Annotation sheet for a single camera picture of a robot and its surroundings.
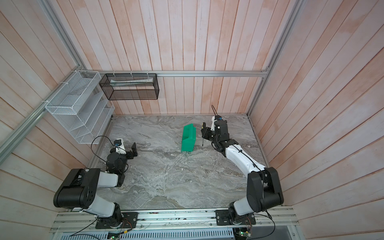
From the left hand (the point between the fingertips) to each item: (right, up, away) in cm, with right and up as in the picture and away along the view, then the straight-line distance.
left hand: (129, 145), depth 91 cm
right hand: (+46, +10, -4) cm, 47 cm away
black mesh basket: (-4, +40, +13) cm, 43 cm away
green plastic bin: (+37, +5, -4) cm, 38 cm away
